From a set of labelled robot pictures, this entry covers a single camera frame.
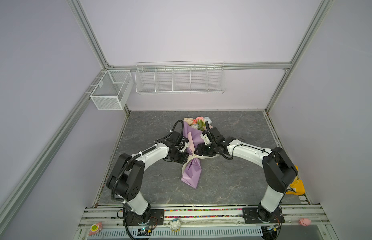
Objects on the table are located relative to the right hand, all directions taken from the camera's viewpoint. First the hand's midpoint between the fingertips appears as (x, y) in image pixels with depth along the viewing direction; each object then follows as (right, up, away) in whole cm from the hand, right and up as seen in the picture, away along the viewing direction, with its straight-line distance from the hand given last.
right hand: (197, 153), depth 89 cm
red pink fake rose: (-1, +20, +20) cm, 28 cm away
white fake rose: (+9, +21, +20) cm, 30 cm away
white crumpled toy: (-11, -28, -22) cm, 37 cm away
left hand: (-7, -5, -1) cm, 8 cm away
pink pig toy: (+51, -29, -18) cm, 61 cm away
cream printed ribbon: (-1, -1, -1) cm, 2 cm away
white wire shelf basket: (-11, +49, +11) cm, 52 cm away
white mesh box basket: (-58, +41, +13) cm, 72 cm away
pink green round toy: (-47, -30, -22) cm, 60 cm away
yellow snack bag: (+52, -15, -11) cm, 55 cm away
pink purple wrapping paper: (-3, -9, -5) cm, 11 cm away
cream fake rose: (-5, +21, +20) cm, 29 cm away
